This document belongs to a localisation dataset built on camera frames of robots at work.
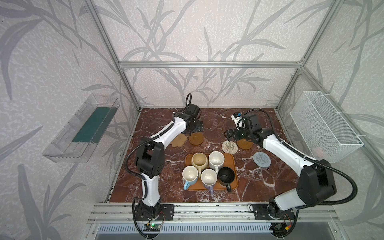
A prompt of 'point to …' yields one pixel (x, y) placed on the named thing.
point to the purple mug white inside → (209, 178)
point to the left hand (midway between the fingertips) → (198, 124)
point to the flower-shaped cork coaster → (179, 140)
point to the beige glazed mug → (200, 160)
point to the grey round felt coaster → (262, 159)
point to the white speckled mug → (216, 160)
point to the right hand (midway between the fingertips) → (231, 126)
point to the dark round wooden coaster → (196, 138)
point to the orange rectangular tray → (231, 161)
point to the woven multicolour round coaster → (229, 147)
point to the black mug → (226, 175)
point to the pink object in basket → (317, 151)
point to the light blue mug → (189, 176)
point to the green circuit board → (152, 227)
